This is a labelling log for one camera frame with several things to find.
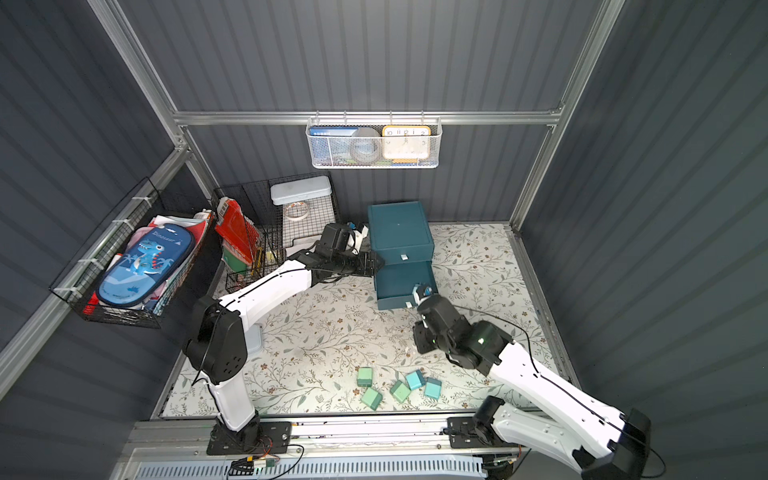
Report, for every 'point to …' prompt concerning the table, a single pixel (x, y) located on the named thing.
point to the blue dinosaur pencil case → (145, 265)
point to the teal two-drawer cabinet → (402, 238)
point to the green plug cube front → (372, 399)
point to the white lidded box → (300, 189)
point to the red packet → (240, 235)
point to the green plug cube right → (400, 391)
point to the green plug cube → (365, 376)
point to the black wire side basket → (144, 210)
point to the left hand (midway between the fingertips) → (380, 264)
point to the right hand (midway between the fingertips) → (424, 326)
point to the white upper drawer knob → (404, 257)
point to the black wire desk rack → (275, 225)
